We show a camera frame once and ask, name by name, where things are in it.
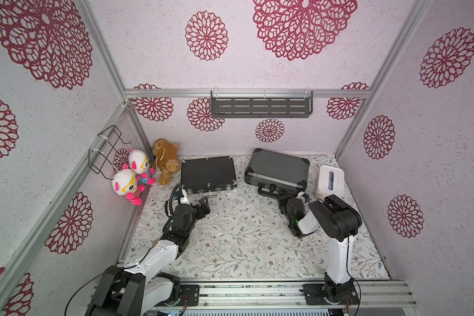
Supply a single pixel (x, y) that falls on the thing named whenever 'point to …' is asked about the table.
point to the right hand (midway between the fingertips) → (276, 189)
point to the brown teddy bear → (166, 160)
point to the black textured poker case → (208, 176)
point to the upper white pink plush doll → (139, 164)
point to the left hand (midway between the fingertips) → (201, 201)
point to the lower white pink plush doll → (124, 183)
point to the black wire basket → (101, 158)
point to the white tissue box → (331, 182)
